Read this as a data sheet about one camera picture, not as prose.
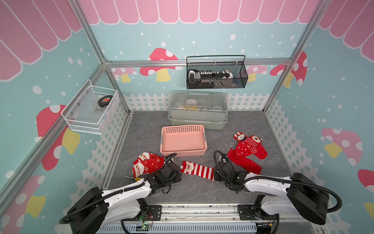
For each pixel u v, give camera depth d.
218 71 0.91
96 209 0.41
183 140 1.03
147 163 0.89
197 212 0.76
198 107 1.00
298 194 0.43
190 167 0.89
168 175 0.66
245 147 0.97
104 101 0.78
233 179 0.65
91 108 0.81
